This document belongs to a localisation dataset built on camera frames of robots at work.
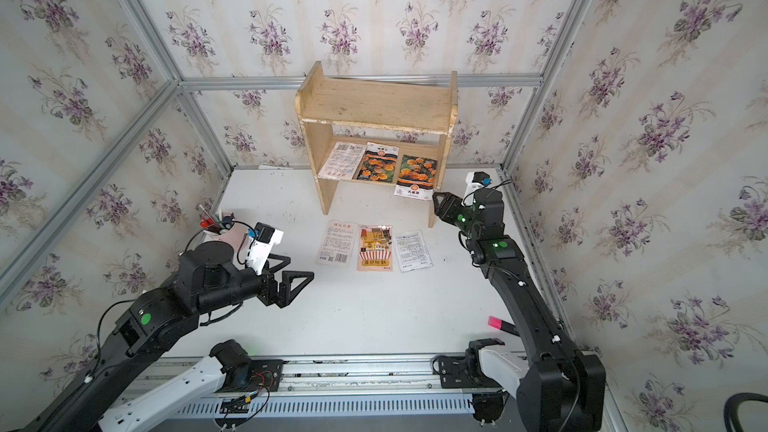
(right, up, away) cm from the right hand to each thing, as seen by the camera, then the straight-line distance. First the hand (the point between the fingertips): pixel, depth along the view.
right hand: (443, 197), depth 78 cm
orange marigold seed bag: (-6, +6, +11) cm, 14 cm away
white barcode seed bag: (-31, -16, +20) cm, 40 cm away
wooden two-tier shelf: (-14, +24, +36) cm, 46 cm away
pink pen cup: (-66, -10, +12) cm, 67 cm away
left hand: (-32, -16, -16) cm, 40 cm away
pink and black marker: (+17, -35, +2) cm, 39 cm away
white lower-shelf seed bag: (-29, +11, +15) cm, 34 cm away
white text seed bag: (-7, -18, +17) cm, 26 cm away
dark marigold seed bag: (-17, +11, +15) cm, 25 cm away
